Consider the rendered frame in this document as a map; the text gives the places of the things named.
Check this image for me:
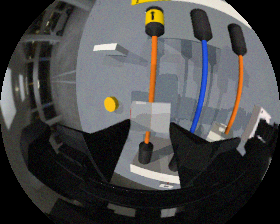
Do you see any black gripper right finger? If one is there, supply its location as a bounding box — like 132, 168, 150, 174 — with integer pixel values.
169, 122, 241, 188

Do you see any yellow disc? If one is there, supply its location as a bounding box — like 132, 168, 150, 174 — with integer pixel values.
104, 97, 119, 112

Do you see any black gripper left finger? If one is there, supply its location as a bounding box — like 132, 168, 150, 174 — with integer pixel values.
56, 119, 130, 183

